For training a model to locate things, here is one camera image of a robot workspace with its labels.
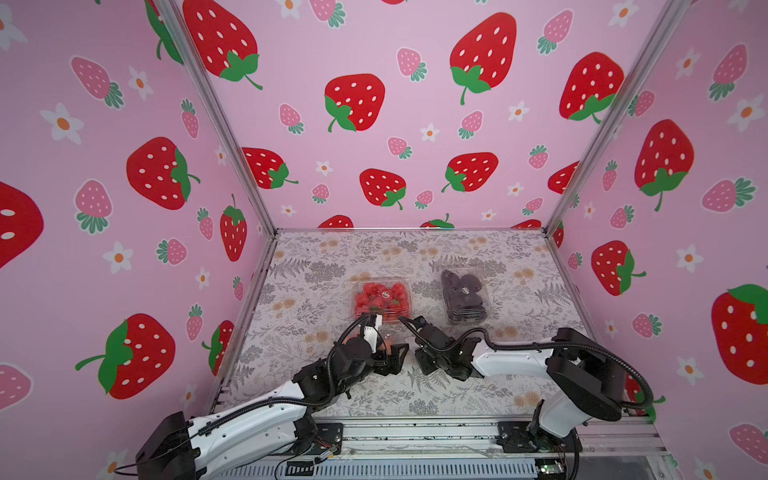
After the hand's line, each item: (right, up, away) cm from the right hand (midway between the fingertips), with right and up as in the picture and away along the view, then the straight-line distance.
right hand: (415, 359), depth 87 cm
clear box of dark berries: (+15, +15, +4) cm, 21 cm away
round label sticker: (+16, +20, +6) cm, 27 cm away
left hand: (-5, +7, -10) cm, 13 cm away
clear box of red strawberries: (-8, +18, +7) cm, 20 cm away
